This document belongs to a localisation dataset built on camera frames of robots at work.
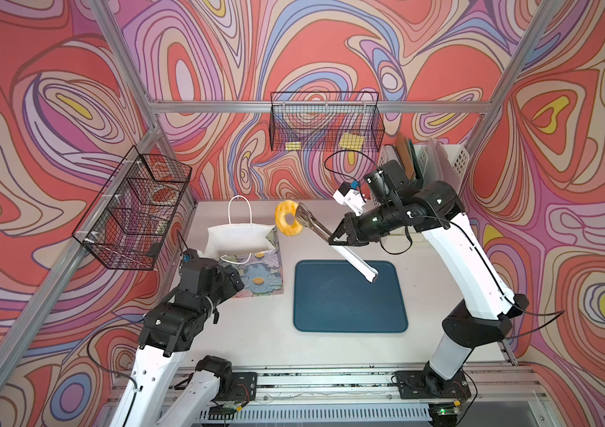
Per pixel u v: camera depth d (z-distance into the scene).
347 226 0.52
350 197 0.58
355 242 0.52
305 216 0.67
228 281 0.62
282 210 0.72
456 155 1.05
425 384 0.67
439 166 0.88
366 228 0.53
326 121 0.84
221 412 0.71
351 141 0.91
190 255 0.64
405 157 0.94
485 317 0.43
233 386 0.73
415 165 0.89
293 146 0.82
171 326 0.42
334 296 0.91
